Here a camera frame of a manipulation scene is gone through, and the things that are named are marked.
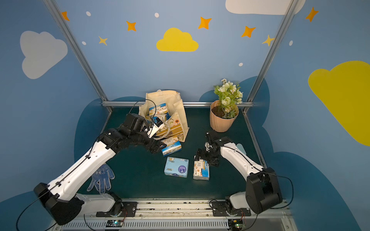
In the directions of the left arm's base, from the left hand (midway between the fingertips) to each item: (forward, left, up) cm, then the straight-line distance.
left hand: (162, 138), depth 72 cm
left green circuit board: (-34, +23, -26) cm, 49 cm away
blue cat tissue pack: (-7, -7, -21) cm, 23 cm away
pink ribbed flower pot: (+23, -34, -15) cm, 43 cm away
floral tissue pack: (+30, +6, -10) cm, 32 cm away
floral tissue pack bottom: (-9, -21, -20) cm, 31 cm away
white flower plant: (+31, -39, +2) cm, 50 cm away
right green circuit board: (-33, -38, -26) cm, 57 cm away
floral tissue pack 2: (+5, -3, -20) cm, 21 cm away
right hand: (-3, -23, -19) cm, 29 cm away
